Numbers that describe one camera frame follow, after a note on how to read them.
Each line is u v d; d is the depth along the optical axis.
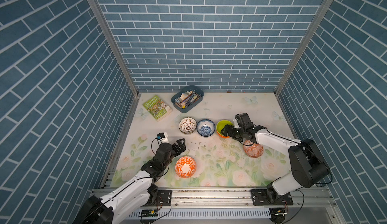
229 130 0.82
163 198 0.73
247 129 0.70
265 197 0.73
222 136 0.95
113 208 0.43
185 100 1.13
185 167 0.82
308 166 0.45
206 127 0.96
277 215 0.71
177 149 0.74
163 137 0.75
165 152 0.63
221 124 0.94
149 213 0.72
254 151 0.89
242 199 0.75
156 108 1.08
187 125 0.99
